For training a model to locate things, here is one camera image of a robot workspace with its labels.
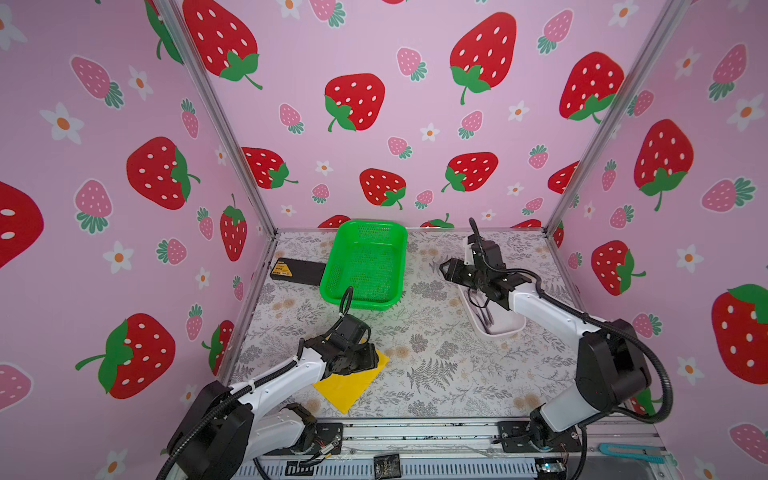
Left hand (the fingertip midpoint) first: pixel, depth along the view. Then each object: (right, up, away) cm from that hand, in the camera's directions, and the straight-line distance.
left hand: (374, 360), depth 85 cm
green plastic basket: (-3, +29, +29) cm, 42 cm away
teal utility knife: (+70, -19, -13) cm, 73 cm away
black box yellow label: (-29, +25, +22) cm, 44 cm away
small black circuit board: (+4, -19, -16) cm, 25 cm away
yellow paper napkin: (-7, -8, -3) cm, 11 cm away
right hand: (+21, +27, +3) cm, 34 cm away
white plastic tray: (+37, +9, +11) cm, 40 cm away
